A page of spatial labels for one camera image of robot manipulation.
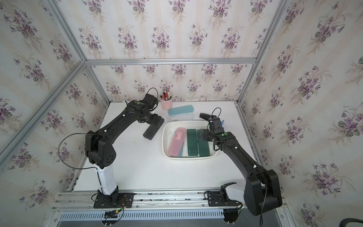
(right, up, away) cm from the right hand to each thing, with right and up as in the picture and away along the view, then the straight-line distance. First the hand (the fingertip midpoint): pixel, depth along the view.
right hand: (210, 133), depth 86 cm
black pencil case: (-40, 0, +13) cm, 42 cm away
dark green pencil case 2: (-3, -9, +4) cm, 10 cm away
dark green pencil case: (-11, -9, +6) cm, 15 cm away
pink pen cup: (-30, +23, +24) cm, 45 cm away
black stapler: (+2, +10, +22) cm, 24 cm away
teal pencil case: (-18, +16, +31) cm, 40 cm away
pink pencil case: (-20, -7, +8) cm, 23 cm away
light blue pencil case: (-18, -13, +2) cm, 22 cm away
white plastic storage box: (-27, -1, +12) cm, 30 cm away
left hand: (-36, +7, +3) cm, 37 cm away
